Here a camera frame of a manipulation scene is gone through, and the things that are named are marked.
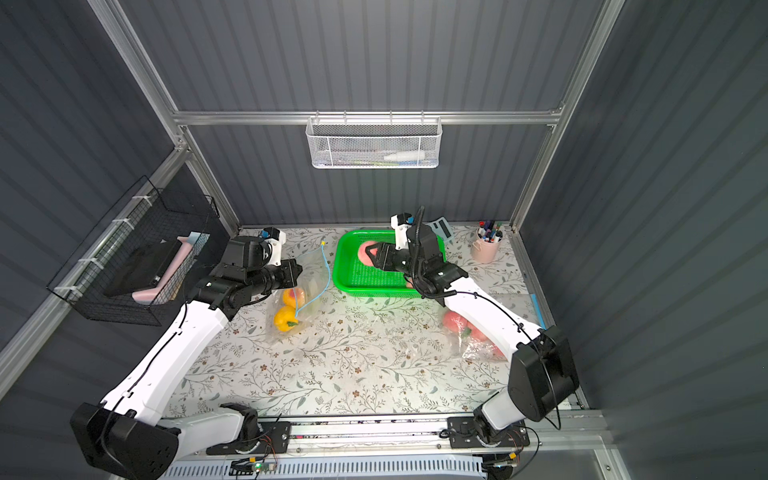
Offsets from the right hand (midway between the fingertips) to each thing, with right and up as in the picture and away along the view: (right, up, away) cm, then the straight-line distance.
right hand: (371, 252), depth 77 cm
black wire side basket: (-59, +9, -2) cm, 60 cm away
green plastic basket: (-8, -10, +28) cm, 31 cm away
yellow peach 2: (-25, -14, +14) cm, 32 cm away
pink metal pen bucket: (+38, 0, +27) cm, 46 cm away
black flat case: (-53, -4, -8) cm, 54 cm away
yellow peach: (-26, -20, +10) cm, 34 cm away
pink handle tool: (-49, -10, -12) cm, 51 cm away
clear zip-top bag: (-17, -8, +12) cm, 23 cm away
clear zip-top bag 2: (+28, -25, +7) cm, 38 cm away
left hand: (-17, -4, -1) cm, 17 cm away
